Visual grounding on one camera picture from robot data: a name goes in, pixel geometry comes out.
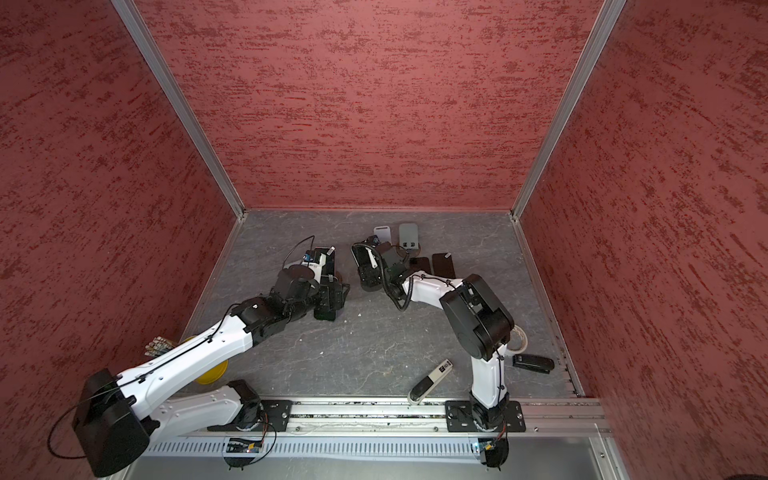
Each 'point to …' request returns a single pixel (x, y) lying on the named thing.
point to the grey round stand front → (383, 233)
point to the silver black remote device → (422, 389)
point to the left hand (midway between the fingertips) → (334, 291)
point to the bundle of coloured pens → (157, 346)
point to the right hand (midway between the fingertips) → (369, 271)
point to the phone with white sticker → (442, 265)
